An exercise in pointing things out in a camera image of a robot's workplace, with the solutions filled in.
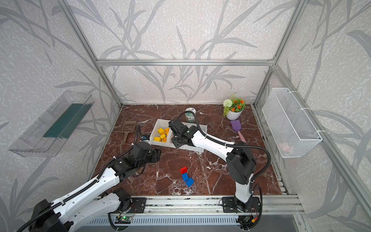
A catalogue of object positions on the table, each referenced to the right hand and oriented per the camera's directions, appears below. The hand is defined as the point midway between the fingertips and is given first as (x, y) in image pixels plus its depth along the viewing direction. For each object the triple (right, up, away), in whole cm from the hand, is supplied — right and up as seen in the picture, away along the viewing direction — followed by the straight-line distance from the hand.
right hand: (177, 138), depth 86 cm
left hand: (-10, -7, -5) cm, 13 cm away
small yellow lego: (-9, -2, +9) cm, 13 cm away
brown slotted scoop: (-39, +6, +21) cm, 45 cm away
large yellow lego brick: (-15, -2, +10) cm, 18 cm away
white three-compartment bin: (-15, +8, +16) cm, 23 cm away
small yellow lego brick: (-11, 0, +10) cm, 15 cm away
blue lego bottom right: (+8, -24, -5) cm, 26 cm away
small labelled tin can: (+7, +13, +18) cm, 24 cm away
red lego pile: (+4, -19, -1) cm, 19 cm away
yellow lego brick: (-9, +4, +13) cm, 16 cm away
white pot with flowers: (+38, +19, +16) cm, 46 cm away
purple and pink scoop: (+42, +7, +20) cm, 47 cm away
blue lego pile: (+5, -22, -4) cm, 23 cm away
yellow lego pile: (-13, +3, +15) cm, 20 cm away
